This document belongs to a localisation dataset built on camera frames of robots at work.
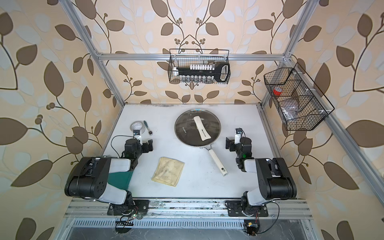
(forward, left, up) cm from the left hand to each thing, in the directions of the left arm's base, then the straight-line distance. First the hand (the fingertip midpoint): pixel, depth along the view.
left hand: (141, 139), depth 94 cm
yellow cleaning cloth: (-19, -19, -5) cm, 27 cm away
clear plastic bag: (-1, -81, +28) cm, 86 cm away
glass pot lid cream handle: (-3, -40, +8) cm, 41 cm away
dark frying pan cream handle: (-22, -49, +7) cm, 54 cm away
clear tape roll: (+15, +8, -5) cm, 18 cm away
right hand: (+1, -60, +1) cm, 60 cm away
